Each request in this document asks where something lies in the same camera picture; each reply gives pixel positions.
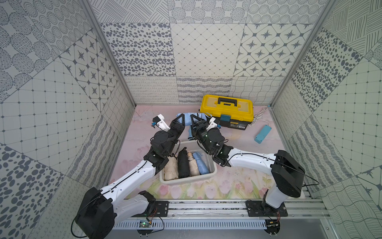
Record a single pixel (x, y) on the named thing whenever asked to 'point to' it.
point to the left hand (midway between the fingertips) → (183, 112)
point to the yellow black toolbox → (234, 112)
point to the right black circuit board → (272, 226)
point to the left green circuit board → (144, 223)
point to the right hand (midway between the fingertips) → (188, 118)
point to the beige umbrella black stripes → (193, 165)
